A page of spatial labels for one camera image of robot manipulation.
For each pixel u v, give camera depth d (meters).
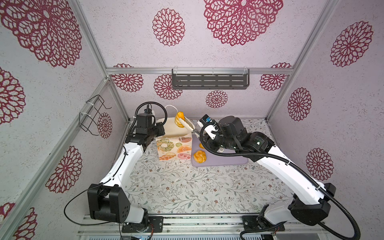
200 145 0.65
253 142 0.44
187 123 0.65
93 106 0.78
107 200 0.41
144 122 0.60
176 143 0.85
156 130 0.73
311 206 0.40
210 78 0.92
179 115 0.66
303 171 0.40
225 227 0.73
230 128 0.46
